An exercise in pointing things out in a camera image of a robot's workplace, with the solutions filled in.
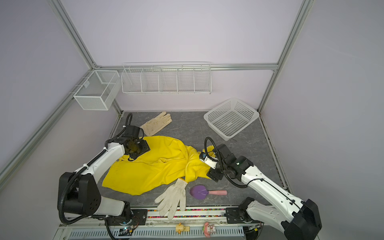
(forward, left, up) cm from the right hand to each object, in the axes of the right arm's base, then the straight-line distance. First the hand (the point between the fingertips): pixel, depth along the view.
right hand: (213, 164), depth 79 cm
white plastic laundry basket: (+44, -17, -11) cm, 48 cm away
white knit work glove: (-12, +20, -11) cm, 26 cm away
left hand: (+10, +38, -2) cm, 39 cm away
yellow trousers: (+6, +26, -8) cm, 28 cm away
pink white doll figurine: (-28, +4, -8) cm, 29 cm away
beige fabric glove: (+37, +42, -12) cm, 57 cm away
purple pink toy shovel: (-11, +7, -10) cm, 16 cm away
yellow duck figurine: (-27, +16, -7) cm, 33 cm away
